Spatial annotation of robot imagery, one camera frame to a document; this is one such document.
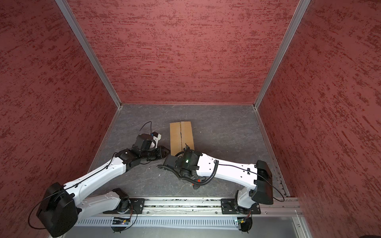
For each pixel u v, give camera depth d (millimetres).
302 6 710
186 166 453
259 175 404
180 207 756
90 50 877
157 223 775
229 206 730
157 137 767
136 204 757
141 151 621
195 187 645
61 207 390
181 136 830
